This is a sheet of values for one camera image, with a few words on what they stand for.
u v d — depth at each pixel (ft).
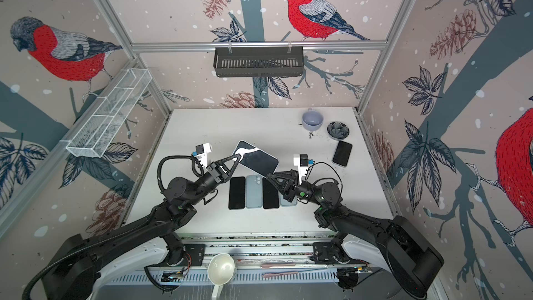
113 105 2.66
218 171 2.03
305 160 2.03
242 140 2.15
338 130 3.54
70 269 1.31
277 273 2.29
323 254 2.39
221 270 2.29
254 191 2.96
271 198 2.81
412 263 1.34
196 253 2.45
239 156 2.13
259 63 3.48
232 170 2.11
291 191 2.01
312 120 3.67
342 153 3.38
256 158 2.12
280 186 2.12
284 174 2.15
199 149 2.12
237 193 2.91
